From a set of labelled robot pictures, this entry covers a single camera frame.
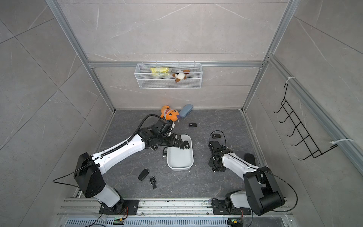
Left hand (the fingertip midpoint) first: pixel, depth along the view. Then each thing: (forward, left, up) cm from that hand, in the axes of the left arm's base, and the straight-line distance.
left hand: (178, 139), depth 81 cm
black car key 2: (+5, -5, -15) cm, 16 cm away
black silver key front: (-18, +16, -16) cm, 29 cm away
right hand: (-9, -23, -18) cm, 31 cm away
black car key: (+23, -11, -16) cm, 29 cm away
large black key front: (-14, +22, -16) cm, 31 cm away
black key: (+12, -27, -16) cm, 34 cm away
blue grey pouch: (+38, -6, -14) cm, 42 cm away
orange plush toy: (+29, +7, -10) cm, 32 cm away
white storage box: (-5, 0, -17) cm, 18 cm away
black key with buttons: (0, +9, -16) cm, 18 cm away
